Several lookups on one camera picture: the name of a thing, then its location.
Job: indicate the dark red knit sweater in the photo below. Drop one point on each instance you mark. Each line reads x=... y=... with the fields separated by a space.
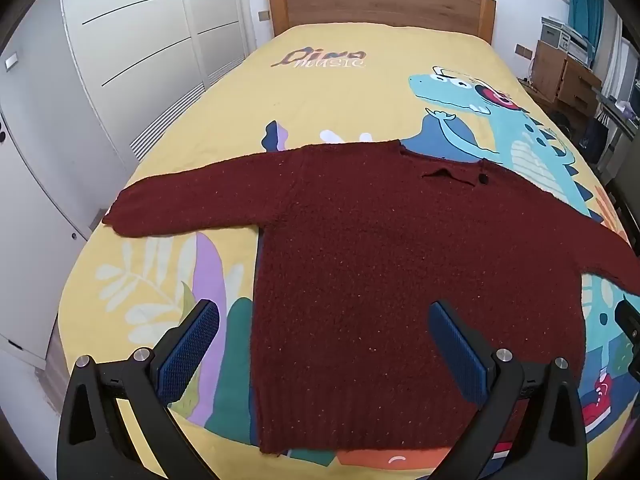
x=360 y=260

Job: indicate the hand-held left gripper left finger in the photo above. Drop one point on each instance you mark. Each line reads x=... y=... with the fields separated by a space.
x=190 y=355

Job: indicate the yellow dinosaur print bedsheet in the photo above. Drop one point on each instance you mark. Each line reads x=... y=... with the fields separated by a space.
x=325 y=95

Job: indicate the grey desk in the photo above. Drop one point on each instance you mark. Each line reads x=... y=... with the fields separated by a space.
x=620 y=120

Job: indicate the wooden headboard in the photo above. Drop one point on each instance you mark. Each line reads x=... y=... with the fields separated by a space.
x=380 y=2

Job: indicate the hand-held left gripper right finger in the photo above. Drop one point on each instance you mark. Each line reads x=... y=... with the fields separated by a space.
x=457 y=355

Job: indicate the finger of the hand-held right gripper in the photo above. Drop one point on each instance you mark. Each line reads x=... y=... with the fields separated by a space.
x=629 y=320

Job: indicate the wall switch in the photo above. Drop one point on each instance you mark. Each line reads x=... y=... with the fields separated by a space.
x=264 y=15

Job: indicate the wooden drawer cabinet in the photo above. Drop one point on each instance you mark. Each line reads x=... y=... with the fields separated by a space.
x=565 y=82

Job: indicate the teal curtain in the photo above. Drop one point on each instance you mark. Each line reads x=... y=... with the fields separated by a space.
x=585 y=5

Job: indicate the white wardrobe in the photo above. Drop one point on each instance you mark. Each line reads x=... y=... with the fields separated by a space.
x=100 y=70

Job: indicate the wall socket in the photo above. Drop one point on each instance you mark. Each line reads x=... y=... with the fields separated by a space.
x=523 y=50

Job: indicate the grey printer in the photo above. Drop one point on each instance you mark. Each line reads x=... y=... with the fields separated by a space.
x=562 y=37

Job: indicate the black bag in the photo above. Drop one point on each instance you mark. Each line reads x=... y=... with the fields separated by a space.
x=595 y=137

